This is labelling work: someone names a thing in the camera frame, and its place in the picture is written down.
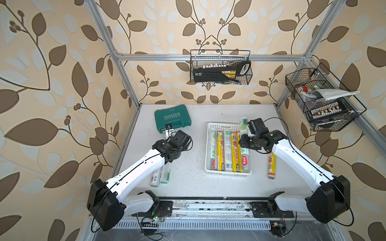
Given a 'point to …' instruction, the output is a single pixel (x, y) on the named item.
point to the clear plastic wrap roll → (155, 182)
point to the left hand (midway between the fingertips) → (175, 142)
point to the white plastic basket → (209, 172)
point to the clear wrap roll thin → (165, 170)
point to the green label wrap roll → (212, 149)
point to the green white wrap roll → (228, 150)
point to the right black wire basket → (302, 83)
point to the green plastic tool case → (178, 116)
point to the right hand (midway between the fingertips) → (242, 142)
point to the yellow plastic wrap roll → (220, 150)
